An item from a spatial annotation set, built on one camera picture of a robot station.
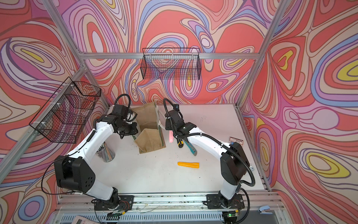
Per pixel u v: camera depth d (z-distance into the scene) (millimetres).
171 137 817
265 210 703
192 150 928
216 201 734
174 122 616
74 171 420
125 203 722
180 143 955
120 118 638
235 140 959
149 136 872
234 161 449
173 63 960
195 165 864
